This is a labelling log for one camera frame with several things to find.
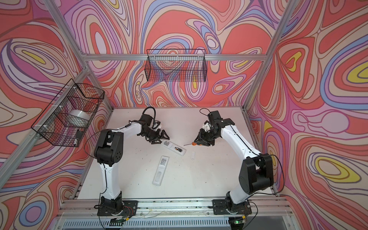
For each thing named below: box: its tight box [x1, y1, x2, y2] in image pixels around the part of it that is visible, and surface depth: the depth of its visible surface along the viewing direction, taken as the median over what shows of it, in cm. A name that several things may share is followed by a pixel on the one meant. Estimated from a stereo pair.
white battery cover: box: [190, 150, 196, 161], surface depth 95 cm
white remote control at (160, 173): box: [151, 155, 170, 187], surface depth 86 cm
